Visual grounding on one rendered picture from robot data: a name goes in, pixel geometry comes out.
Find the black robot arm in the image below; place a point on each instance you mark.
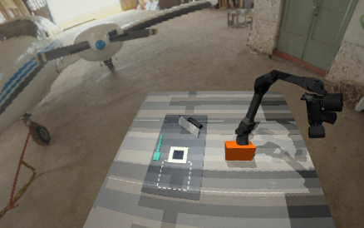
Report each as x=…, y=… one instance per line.
x=330, y=102

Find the cream square tile with dark centre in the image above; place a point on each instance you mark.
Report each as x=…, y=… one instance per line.
x=178, y=154

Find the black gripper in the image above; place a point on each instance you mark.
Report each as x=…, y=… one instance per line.
x=315, y=130

